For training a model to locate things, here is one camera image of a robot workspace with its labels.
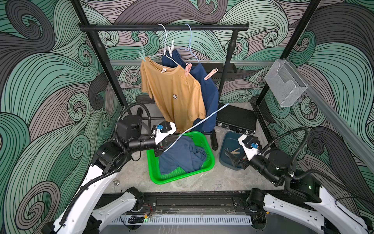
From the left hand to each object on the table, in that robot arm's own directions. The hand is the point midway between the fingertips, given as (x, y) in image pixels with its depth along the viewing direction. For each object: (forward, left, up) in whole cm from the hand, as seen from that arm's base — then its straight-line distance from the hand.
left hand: (176, 133), depth 56 cm
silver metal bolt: (-8, +35, -38) cm, 52 cm away
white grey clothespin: (+9, -30, -38) cm, 49 cm away
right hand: (-1, -23, -6) cm, 24 cm away
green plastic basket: (+5, +16, -38) cm, 42 cm away
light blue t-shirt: (+6, -3, -31) cm, 32 cm away
